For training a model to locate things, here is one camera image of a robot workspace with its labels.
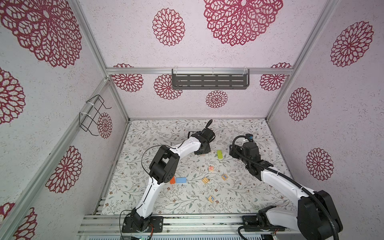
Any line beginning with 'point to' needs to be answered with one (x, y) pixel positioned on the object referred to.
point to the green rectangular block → (220, 155)
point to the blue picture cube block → (211, 198)
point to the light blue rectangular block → (181, 180)
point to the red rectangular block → (172, 181)
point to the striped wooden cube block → (205, 180)
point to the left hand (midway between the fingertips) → (204, 152)
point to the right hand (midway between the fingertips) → (234, 144)
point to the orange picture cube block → (224, 177)
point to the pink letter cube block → (211, 168)
